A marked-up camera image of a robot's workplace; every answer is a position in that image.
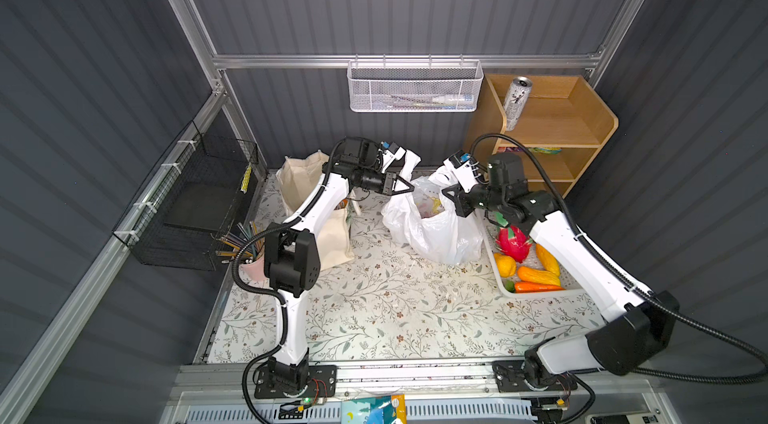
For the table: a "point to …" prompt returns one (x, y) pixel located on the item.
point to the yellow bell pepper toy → (506, 265)
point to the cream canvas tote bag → (298, 178)
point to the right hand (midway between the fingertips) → (449, 191)
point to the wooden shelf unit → (564, 121)
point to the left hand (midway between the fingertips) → (413, 190)
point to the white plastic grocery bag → (426, 222)
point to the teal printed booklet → (389, 409)
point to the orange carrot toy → (531, 287)
